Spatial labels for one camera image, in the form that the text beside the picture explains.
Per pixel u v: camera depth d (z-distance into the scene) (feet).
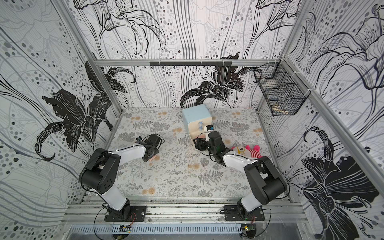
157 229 2.51
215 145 2.27
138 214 2.42
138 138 2.81
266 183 1.45
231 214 2.34
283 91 2.89
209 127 2.61
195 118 3.14
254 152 2.89
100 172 1.53
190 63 3.03
